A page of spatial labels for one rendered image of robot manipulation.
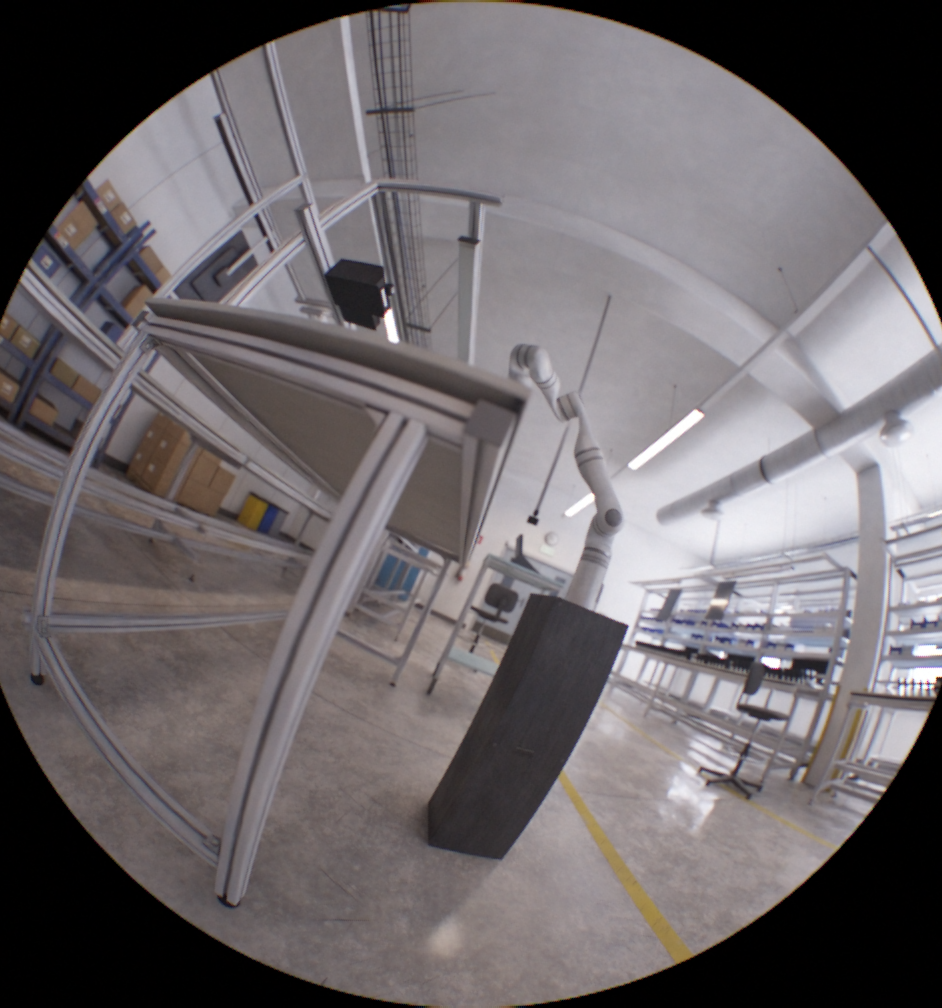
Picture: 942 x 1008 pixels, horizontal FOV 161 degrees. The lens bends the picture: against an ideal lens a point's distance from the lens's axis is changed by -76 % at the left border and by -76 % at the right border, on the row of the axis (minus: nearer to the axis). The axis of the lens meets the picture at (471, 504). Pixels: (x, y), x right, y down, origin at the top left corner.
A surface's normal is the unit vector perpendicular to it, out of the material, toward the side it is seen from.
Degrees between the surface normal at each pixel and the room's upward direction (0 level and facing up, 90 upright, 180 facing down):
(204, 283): 98
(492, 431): 90
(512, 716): 90
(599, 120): 180
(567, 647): 90
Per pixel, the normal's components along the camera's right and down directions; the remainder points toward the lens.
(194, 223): 0.92, 0.40
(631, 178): -0.40, 0.88
